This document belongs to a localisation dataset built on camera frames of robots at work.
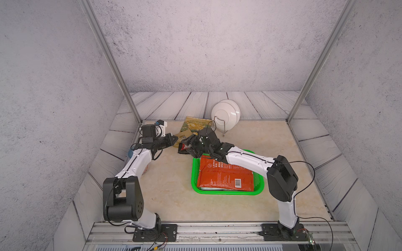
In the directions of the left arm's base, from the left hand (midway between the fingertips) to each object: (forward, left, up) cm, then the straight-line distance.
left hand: (179, 137), depth 87 cm
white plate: (+21, -28, -2) cm, 35 cm away
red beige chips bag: (-17, -18, -12) cm, 27 cm away
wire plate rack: (+17, -28, -11) cm, 34 cm away
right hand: (-8, -2, +3) cm, 8 cm away
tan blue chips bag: (+14, +1, -16) cm, 21 cm away
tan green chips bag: (+27, -6, -17) cm, 33 cm away
